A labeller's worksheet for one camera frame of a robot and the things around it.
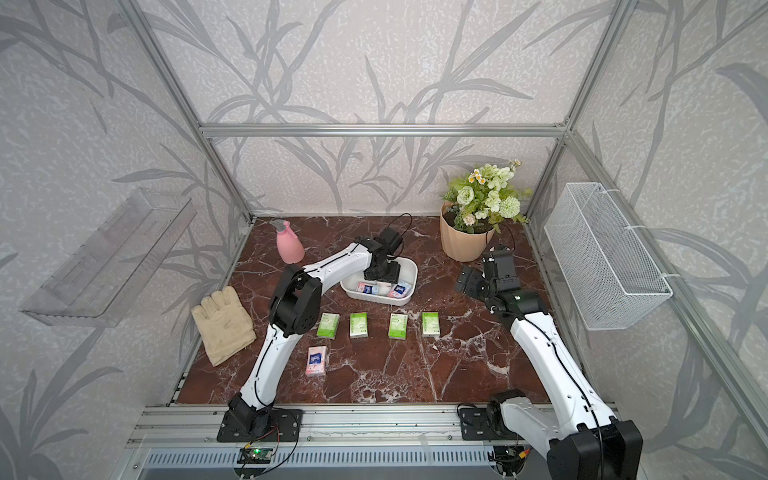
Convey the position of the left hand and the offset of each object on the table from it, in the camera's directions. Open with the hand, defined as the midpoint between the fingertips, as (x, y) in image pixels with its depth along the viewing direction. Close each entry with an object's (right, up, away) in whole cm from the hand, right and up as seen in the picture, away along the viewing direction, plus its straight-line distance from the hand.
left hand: (390, 277), depth 101 cm
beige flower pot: (+24, +11, -5) cm, 26 cm away
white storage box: (-2, -5, -4) cm, 6 cm away
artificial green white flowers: (+28, +25, -15) cm, 41 cm away
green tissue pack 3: (-9, -13, -13) cm, 20 cm away
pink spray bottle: (-35, +11, 0) cm, 36 cm away
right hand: (+23, +2, -21) cm, 31 cm away
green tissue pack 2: (+3, -14, -13) cm, 19 cm away
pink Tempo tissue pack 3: (+3, -4, -5) cm, 7 cm away
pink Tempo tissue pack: (-20, -21, -19) cm, 35 cm away
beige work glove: (-51, -13, -10) cm, 54 cm away
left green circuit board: (-31, -39, -31) cm, 59 cm away
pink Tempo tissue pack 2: (-7, -3, -5) cm, 9 cm away
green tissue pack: (+13, -13, -13) cm, 22 cm away
